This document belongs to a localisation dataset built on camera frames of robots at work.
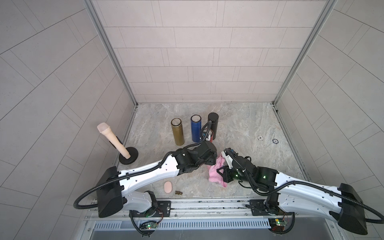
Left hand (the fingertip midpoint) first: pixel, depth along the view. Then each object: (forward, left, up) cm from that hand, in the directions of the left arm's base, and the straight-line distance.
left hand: (215, 154), depth 75 cm
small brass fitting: (-15, +18, -14) cm, 27 cm away
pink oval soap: (-13, +24, -12) cm, 30 cm away
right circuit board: (-28, -28, -14) cm, 42 cm away
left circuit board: (-28, +30, -12) cm, 43 cm away
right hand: (-8, -1, -5) cm, 9 cm away
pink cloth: (-9, +1, -4) cm, 10 cm away
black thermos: (+19, 0, +6) cm, 20 cm away
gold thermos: (+13, +20, +5) cm, 25 cm away
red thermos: (+5, +2, +7) cm, 9 cm away
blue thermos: (+14, +10, +4) cm, 18 cm away
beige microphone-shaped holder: (0, +45, -3) cm, 45 cm away
